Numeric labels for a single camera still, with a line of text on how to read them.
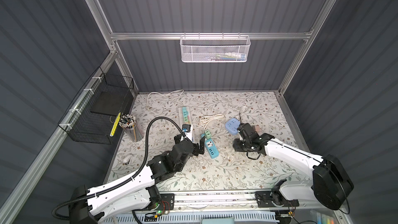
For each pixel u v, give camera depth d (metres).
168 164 0.55
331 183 0.42
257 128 0.99
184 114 0.99
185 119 0.96
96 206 0.41
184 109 1.03
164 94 1.20
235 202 0.74
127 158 0.85
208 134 0.89
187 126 0.62
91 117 0.72
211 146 0.89
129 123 0.82
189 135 0.62
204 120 1.02
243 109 1.10
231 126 0.99
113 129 0.68
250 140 0.66
